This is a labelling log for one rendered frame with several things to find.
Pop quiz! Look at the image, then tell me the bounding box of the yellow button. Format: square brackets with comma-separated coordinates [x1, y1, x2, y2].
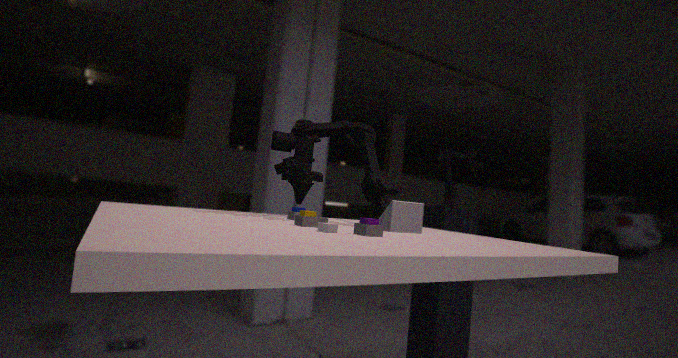
[294, 210, 320, 228]

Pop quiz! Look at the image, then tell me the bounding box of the blue button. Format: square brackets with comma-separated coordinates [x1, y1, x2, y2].
[287, 207, 306, 220]

